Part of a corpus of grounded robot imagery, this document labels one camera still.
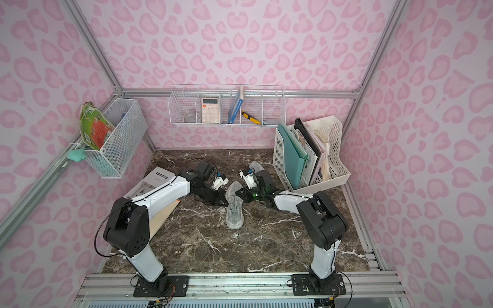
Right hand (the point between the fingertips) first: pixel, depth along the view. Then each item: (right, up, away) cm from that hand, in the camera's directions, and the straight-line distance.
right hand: (236, 192), depth 90 cm
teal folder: (+24, +17, -14) cm, 33 cm away
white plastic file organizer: (+44, +29, +3) cm, 53 cm away
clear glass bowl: (-23, +36, +5) cm, 43 cm away
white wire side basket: (-47, +31, -5) cm, 57 cm away
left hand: (-4, -3, -4) cm, 7 cm away
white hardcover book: (-43, +6, +11) cm, 45 cm away
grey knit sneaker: (+10, +12, +16) cm, 22 cm away
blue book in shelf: (0, +39, -3) cm, 39 cm away
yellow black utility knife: (+8, +36, +7) cm, 37 cm away
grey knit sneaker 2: (0, -10, -3) cm, 10 cm away
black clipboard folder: (+30, +30, -4) cm, 42 cm away
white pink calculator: (-13, +40, +4) cm, 42 cm away
